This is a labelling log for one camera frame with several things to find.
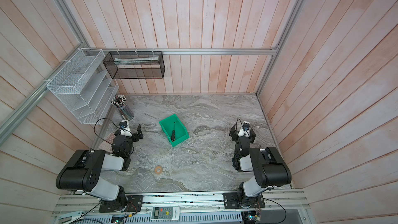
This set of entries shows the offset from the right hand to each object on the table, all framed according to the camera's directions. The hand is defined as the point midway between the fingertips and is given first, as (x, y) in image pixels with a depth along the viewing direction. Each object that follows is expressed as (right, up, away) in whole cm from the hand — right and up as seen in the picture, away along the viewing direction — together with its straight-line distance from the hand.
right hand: (244, 125), depth 90 cm
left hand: (-66, -1, +2) cm, 66 cm away
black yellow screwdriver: (-43, -7, +6) cm, 44 cm away
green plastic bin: (-44, 0, +14) cm, 46 cm away
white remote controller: (-43, -38, -20) cm, 61 cm away
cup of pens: (-76, +14, +4) cm, 78 cm away
